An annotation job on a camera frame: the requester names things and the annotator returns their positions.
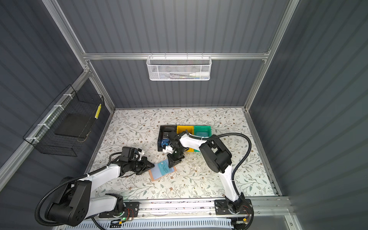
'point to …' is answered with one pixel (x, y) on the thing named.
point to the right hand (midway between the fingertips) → (172, 167)
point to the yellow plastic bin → (190, 129)
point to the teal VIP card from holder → (164, 167)
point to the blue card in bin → (165, 142)
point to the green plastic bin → (204, 131)
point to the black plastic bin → (164, 132)
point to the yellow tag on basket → (97, 111)
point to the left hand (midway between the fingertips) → (154, 165)
